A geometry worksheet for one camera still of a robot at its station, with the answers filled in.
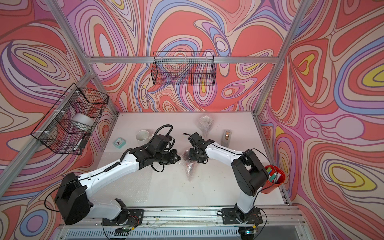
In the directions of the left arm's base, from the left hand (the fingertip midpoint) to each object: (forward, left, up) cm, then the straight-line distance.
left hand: (183, 159), depth 78 cm
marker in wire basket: (+3, +49, +10) cm, 50 cm away
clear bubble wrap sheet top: (+30, -14, -5) cm, 34 cm away
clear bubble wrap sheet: (-1, -4, -6) cm, 7 cm away
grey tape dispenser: (+22, -28, -12) cm, 38 cm away
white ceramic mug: (+24, +30, -13) cm, 41 cm away
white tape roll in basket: (+14, +50, +16) cm, 55 cm away
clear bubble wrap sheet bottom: (-10, +28, -15) cm, 33 cm away
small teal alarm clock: (+18, +45, -12) cm, 50 cm away
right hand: (+5, -6, -12) cm, 14 cm away
